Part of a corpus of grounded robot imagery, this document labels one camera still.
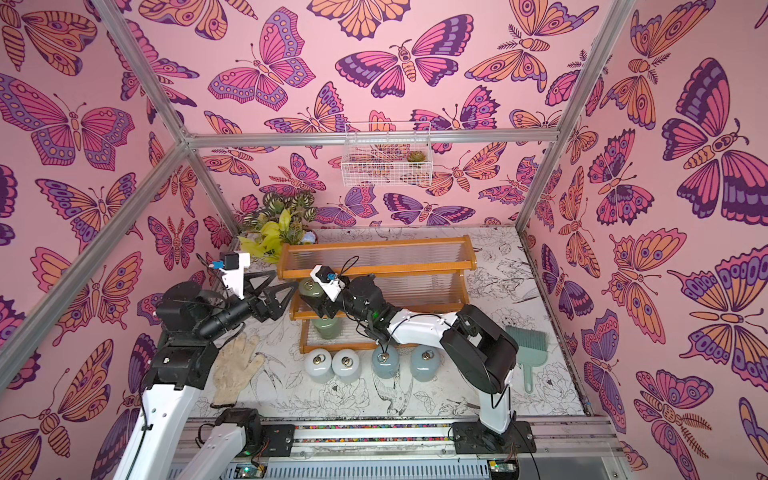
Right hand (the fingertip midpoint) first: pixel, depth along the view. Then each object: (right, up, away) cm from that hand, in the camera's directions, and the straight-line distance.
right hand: (314, 278), depth 79 cm
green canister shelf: (0, -3, -3) cm, 4 cm away
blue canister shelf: (+19, -22, 0) cm, 29 cm away
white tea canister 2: (+9, -23, -1) cm, 24 cm away
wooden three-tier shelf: (+27, +2, -6) cm, 27 cm away
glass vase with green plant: (-11, +17, +7) cm, 21 cm away
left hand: (-2, +1, -13) cm, 13 cm away
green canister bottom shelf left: (+2, -14, +5) cm, 16 cm away
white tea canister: (+1, -23, 0) cm, 23 cm away
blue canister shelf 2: (+29, -22, -1) cm, 37 cm away
